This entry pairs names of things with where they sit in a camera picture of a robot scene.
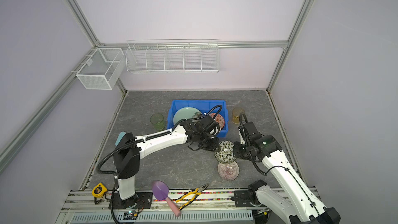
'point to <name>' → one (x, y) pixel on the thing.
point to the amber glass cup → (236, 114)
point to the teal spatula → (121, 135)
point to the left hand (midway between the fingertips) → (218, 152)
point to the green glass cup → (157, 120)
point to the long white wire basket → (172, 56)
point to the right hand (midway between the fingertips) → (237, 153)
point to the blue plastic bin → (206, 107)
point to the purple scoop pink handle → (160, 190)
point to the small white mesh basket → (101, 68)
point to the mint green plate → (186, 112)
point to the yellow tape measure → (99, 191)
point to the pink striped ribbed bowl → (228, 172)
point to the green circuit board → (131, 215)
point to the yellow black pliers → (197, 191)
